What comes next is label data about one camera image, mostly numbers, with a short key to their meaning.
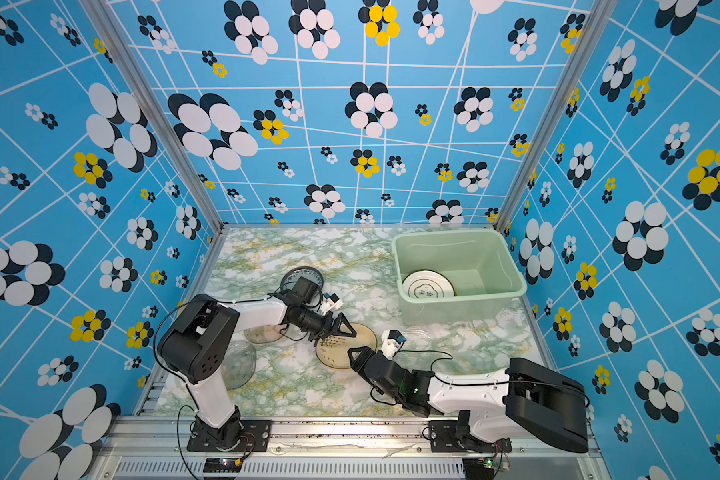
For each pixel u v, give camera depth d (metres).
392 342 0.75
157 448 0.73
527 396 0.47
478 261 1.00
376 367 0.63
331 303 0.88
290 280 1.04
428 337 0.91
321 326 0.81
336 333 0.78
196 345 0.49
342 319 0.81
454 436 0.73
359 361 0.72
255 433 0.73
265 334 0.92
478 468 0.71
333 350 0.85
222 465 0.72
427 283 0.99
